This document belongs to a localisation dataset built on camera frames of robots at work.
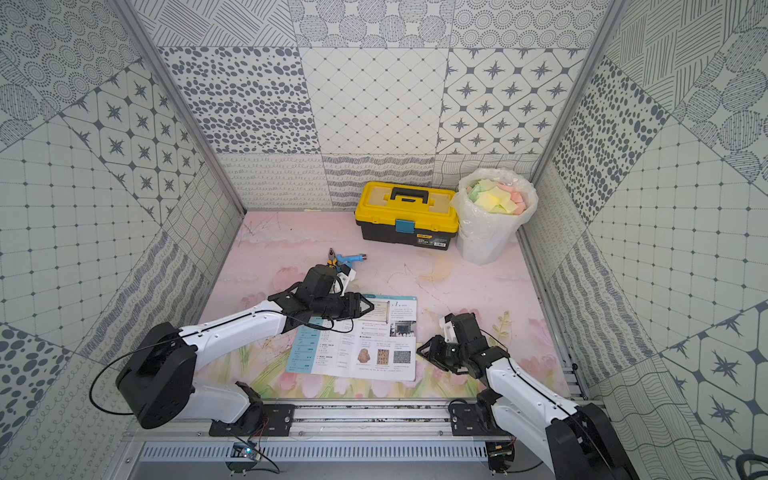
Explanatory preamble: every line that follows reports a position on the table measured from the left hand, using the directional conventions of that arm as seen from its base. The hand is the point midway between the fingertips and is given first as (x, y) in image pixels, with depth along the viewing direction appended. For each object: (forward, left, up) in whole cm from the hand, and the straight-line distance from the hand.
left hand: (369, 300), depth 82 cm
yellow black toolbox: (+30, -12, +4) cm, 33 cm away
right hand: (-11, -15, -11) cm, 22 cm away
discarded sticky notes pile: (+28, -37, +14) cm, 49 cm away
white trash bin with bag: (+18, -34, +7) cm, 39 cm away
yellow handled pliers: (+21, +16, -10) cm, 28 cm away
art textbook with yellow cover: (-8, -3, -12) cm, 15 cm away
